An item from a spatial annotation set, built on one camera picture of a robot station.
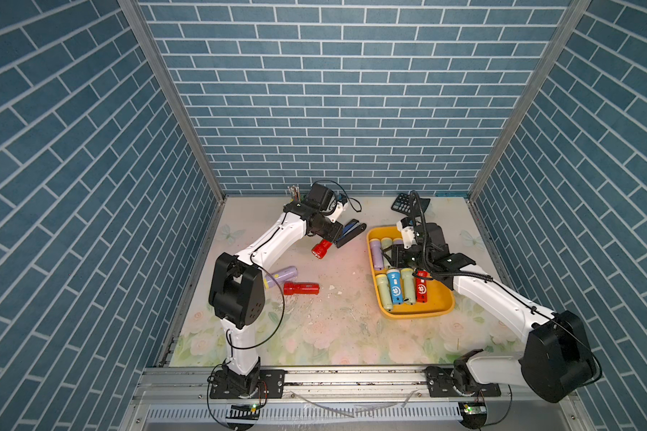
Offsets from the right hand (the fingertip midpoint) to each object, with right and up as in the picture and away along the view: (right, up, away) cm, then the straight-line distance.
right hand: (390, 251), depth 85 cm
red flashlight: (-32, -13, +4) cm, 35 cm away
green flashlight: (-1, -14, +3) cm, 14 cm away
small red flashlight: (-22, +1, -1) cm, 22 cm away
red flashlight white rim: (+11, -12, +4) cm, 17 cm away
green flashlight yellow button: (+2, +1, +17) cm, 17 cm away
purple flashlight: (-34, -9, +9) cm, 36 cm away
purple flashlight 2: (-3, -2, +9) cm, 10 cm away
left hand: (-15, +6, +4) cm, 17 cm away
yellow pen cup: (-34, +18, +14) cm, 41 cm away
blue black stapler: (-12, +6, +22) cm, 26 cm away
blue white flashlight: (+3, -12, +6) cm, 14 cm away
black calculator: (+15, +17, +30) cm, 37 cm away
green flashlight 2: (+7, -12, +5) cm, 15 cm away
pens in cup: (-33, +20, +14) cm, 41 cm away
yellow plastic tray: (+18, -17, +4) cm, 25 cm away
